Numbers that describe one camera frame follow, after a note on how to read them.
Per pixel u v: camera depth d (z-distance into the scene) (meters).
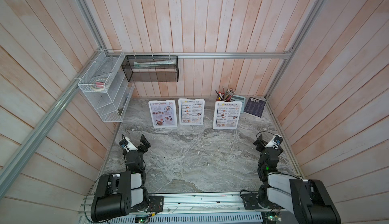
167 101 0.90
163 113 0.95
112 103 0.77
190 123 1.03
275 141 0.72
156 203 0.73
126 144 0.72
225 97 1.04
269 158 0.65
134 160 0.65
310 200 0.46
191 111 0.96
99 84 0.73
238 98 1.16
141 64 0.90
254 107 1.14
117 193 0.43
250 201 0.73
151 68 1.10
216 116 0.96
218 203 0.75
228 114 0.95
